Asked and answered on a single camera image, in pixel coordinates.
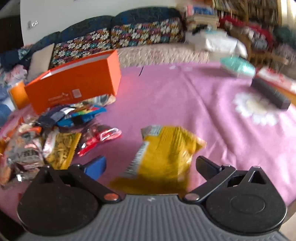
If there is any black rectangular speaker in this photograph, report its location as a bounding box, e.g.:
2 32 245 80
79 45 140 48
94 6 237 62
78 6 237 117
251 77 291 110

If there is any left floral cushion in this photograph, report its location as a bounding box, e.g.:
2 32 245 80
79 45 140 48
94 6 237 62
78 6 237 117
49 28 111 69

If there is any grey brown snack bag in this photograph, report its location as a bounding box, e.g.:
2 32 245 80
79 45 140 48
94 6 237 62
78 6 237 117
1 123 45 189

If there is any yellow fries snack bag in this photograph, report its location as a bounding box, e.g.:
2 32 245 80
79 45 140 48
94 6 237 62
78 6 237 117
43 132 81 170

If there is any blue cookie pack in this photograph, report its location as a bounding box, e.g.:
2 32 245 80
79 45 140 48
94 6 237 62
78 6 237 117
36 104 107 128

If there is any sofa with quilted cover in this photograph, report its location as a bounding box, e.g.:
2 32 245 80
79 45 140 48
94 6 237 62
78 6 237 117
24 6 209 68

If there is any wicker chair with clothes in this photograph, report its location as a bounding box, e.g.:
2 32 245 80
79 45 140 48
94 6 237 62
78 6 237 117
219 16 289 67

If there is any wooden bookshelf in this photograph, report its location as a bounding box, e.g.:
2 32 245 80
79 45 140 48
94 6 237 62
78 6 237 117
212 1 282 24

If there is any yellow red container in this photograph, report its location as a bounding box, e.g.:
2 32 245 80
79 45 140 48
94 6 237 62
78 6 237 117
256 67 296 105

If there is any small red snack pack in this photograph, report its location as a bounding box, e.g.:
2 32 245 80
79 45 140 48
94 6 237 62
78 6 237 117
77 125 122 157

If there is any floral cushion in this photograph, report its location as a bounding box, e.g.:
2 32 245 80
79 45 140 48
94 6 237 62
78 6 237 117
49 28 111 69
110 18 185 49

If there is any beige pillow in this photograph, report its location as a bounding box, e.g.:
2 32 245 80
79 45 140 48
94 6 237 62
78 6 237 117
27 43 55 82

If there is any white covered side table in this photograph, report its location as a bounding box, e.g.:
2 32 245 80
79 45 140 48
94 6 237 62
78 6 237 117
185 30 248 60

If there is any orange white cup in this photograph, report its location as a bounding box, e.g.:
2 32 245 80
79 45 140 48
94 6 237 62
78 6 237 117
8 80 30 110

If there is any teal tissue pack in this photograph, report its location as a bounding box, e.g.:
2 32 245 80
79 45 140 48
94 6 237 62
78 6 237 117
220 56 256 79

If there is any stack of books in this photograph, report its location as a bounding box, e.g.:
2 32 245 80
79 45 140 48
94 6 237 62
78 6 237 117
177 2 219 32

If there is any right floral cushion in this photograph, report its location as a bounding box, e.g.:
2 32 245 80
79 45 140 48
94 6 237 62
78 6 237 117
110 18 185 49

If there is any pink floral tablecloth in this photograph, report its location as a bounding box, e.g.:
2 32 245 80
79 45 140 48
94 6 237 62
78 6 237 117
73 63 295 204

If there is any orange cardboard box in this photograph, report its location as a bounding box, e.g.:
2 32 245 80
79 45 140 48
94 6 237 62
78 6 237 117
25 50 121 114

